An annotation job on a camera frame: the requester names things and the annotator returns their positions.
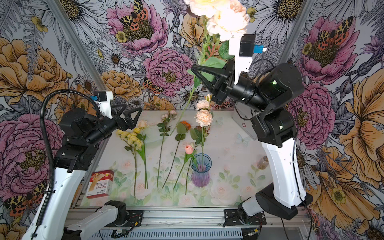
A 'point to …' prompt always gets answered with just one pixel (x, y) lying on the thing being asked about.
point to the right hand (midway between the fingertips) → (189, 73)
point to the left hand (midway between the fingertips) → (134, 112)
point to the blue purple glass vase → (200, 176)
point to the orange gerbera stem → (182, 128)
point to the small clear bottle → (263, 163)
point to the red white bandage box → (100, 184)
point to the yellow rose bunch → (133, 138)
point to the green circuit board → (119, 233)
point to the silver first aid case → (242, 115)
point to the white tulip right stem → (189, 166)
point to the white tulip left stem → (142, 153)
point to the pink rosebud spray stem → (164, 127)
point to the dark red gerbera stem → (199, 132)
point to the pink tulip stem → (189, 153)
